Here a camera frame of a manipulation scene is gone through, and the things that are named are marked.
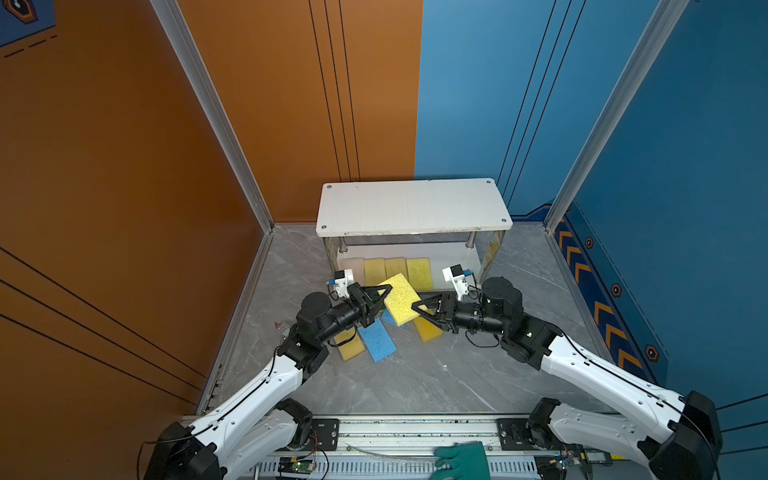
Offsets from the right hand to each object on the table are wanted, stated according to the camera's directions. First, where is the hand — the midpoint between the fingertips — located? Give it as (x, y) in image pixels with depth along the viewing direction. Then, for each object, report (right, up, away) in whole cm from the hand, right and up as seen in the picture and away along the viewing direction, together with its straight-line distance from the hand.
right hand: (411, 311), depth 65 cm
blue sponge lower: (-9, -13, +23) cm, 28 cm away
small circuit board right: (+34, -38, +6) cm, 52 cm away
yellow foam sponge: (-3, +8, +32) cm, 33 cm away
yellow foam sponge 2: (-16, -15, +22) cm, 31 cm away
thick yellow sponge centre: (+6, -11, +23) cm, 26 cm away
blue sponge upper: (-5, -2, +2) cm, 6 cm away
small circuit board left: (-27, -38, +6) cm, 47 cm away
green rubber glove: (+13, -36, +4) cm, 38 cm away
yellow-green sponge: (-2, +2, +2) cm, 4 cm away
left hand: (-4, +5, +3) cm, 7 cm away
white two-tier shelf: (+12, +21, +9) cm, 26 cm away
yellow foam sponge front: (-10, +7, +32) cm, 34 cm away
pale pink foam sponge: (-16, +8, +32) cm, 36 cm away
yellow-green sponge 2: (+4, +6, +31) cm, 32 cm away
